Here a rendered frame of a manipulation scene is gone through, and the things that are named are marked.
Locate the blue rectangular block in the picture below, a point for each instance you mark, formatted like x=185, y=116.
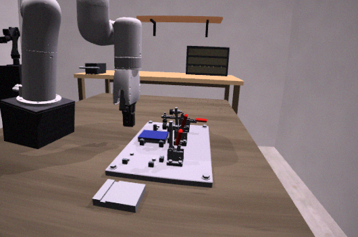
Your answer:
x=152, y=136

